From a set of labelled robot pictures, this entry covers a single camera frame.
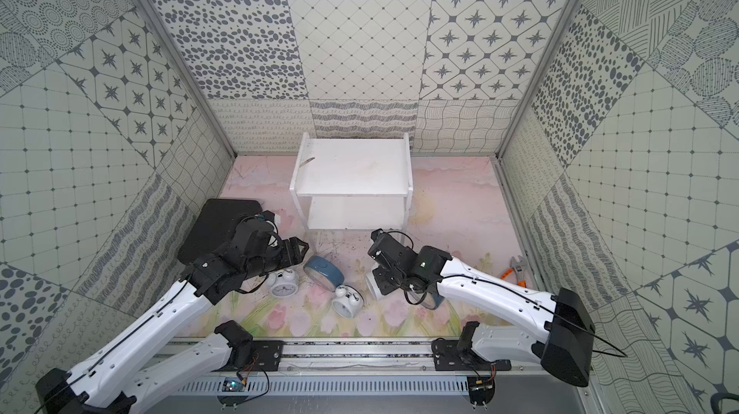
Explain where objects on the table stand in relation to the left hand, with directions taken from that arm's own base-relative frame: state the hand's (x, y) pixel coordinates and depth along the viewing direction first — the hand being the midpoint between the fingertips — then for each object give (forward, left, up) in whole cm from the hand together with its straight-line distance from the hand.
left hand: (305, 250), depth 75 cm
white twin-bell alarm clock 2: (-9, -11, -10) cm, 18 cm away
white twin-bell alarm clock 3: (-9, -19, +1) cm, 21 cm away
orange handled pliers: (+5, -64, -19) cm, 67 cm away
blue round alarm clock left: (-4, -4, -6) cm, 8 cm away
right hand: (-4, -22, -6) cm, 23 cm away
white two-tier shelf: (+10, -13, +16) cm, 23 cm away
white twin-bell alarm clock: (-5, +8, -11) cm, 14 cm away
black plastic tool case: (+14, +36, -11) cm, 40 cm away
